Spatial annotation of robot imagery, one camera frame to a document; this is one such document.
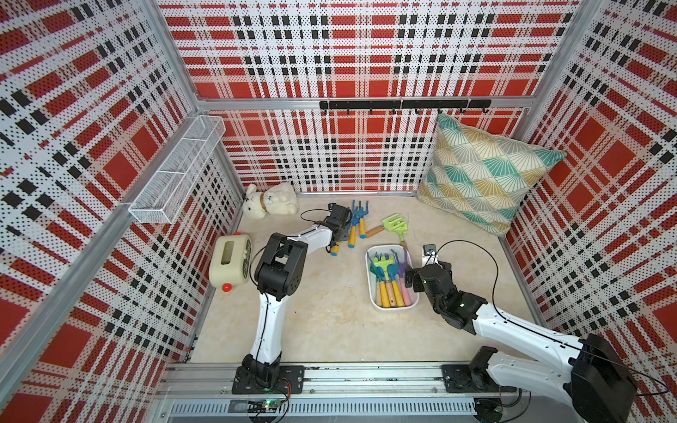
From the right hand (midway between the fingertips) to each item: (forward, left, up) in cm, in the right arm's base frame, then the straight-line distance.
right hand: (425, 263), depth 84 cm
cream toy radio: (+3, +66, -3) cm, 66 cm away
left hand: (+22, +28, -11) cm, 37 cm away
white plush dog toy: (+31, +54, -1) cm, 62 cm away
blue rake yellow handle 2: (+27, +23, -12) cm, 38 cm away
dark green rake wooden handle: (-4, +15, -11) cm, 19 cm away
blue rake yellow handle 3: (+1, +14, -9) cm, 17 cm away
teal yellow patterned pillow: (+27, -22, +12) cm, 37 cm away
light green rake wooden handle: (+25, +6, -11) cm, 28 cm away
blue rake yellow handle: (+13, +31, -12) cm, 35 cm away
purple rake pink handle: (+5, +5, -8) cm, 11 cm away
